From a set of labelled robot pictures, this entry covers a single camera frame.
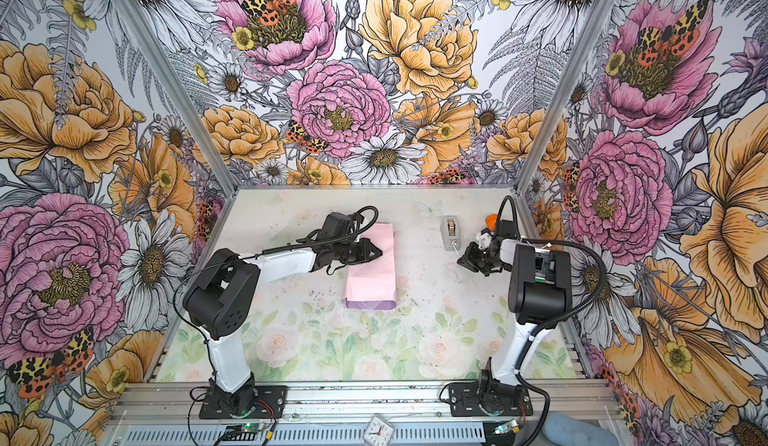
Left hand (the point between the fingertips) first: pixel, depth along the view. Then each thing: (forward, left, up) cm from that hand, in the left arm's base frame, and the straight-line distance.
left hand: (380, 261), depth 92 cm
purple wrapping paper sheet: (-8, +3, 0) cm, 8 cm away
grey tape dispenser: (+14, -24, -4) cm, 28 cm away
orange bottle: (+18, -39, -3) cm, 43 cm away
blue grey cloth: (-42, -42, -4) cm, 60 cm away
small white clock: (-42, 0, -5) cm, 42 cm away
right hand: (+1, -25, -6) cm, 26 cm away
